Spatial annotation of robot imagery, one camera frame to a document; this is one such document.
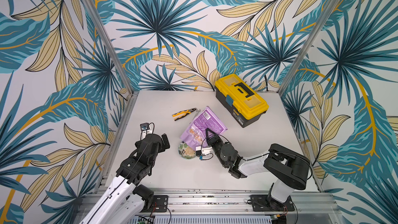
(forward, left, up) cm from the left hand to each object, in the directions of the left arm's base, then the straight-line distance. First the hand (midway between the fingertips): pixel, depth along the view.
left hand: (156, 139), depth 75 cm
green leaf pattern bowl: (+1, -14, -16) cm, 21 cm away
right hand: (+3, -23, 0) cm, 23 cm away
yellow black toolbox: (+26, -45, 0) cm, 52 cm away
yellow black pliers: (+28, -8, -17) cm, 34 cm away
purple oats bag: (+6, -19, -4) cm, 20 cm away
